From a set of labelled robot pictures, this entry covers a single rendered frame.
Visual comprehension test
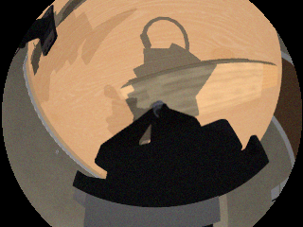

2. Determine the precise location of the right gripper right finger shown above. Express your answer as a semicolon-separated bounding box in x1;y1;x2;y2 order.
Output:
153;103;202;141

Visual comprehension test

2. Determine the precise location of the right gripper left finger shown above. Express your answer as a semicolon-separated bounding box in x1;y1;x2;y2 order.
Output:
98;108;158;152

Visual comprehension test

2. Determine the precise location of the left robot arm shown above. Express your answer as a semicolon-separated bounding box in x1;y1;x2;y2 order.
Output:
18;5;58;56

